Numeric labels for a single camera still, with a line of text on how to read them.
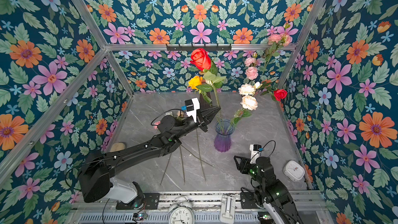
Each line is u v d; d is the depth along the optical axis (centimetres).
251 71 86
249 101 67
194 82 67
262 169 57
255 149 69
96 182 41
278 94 69
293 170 80
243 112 70
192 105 50
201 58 38
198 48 90
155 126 98
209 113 56
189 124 58
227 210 70
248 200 73
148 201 74
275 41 83
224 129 80
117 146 86
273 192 55
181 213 68
